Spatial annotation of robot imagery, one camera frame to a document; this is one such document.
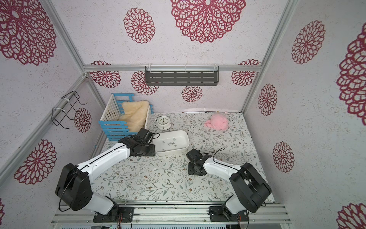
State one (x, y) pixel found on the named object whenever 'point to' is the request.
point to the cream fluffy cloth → (135, 114)
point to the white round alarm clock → (163, 122)
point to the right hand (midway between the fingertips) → (194, 171)
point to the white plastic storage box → (172, 141)
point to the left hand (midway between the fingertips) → (150, 151)
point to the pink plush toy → (218, 121)
